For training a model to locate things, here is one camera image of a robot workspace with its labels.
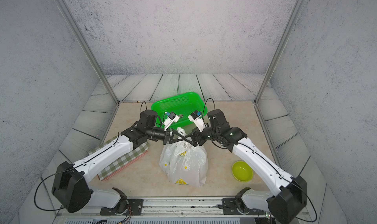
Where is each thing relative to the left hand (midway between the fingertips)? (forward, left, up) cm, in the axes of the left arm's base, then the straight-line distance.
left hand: (184, 140), depth 70 cm
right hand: (+3, -2, 0) cm, 3 cm away
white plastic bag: (-7, 0, -10) cm, 12 cm away
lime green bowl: (-7, -31, -23) cm, 40 cm away
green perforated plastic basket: (+45, +4, -23) cm, 51 cm away
